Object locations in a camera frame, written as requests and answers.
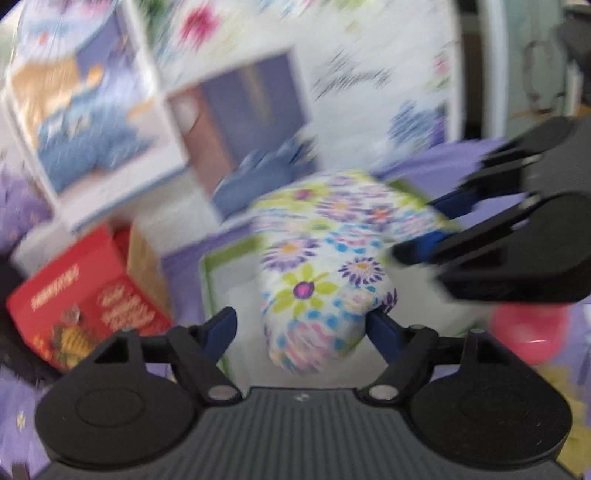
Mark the floral quilted oven mitt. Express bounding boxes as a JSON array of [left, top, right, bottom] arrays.
[[249, 170, 450, 375]]

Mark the green cardboard box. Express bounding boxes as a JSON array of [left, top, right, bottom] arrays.
[[211, 229, 475, 388]]

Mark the pink lid clear jar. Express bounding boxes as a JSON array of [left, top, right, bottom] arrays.
[[489, 303, 570, 365]]

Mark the red cracker box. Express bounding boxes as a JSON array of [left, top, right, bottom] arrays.
[[7, 225, 173, 371]]

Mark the floral white bedding bag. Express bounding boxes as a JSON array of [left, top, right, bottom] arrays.
[[137, 1, 464, 170]]

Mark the purple floral tablecloth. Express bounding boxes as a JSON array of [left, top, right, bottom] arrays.
[[1, 139, 590, 474]]

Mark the bedding package dark blue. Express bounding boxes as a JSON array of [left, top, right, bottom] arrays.
[[168, 51, 318, 219]]

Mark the bedding package light blue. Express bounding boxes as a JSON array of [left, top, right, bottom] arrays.
[[5, 1, 188, 230]]

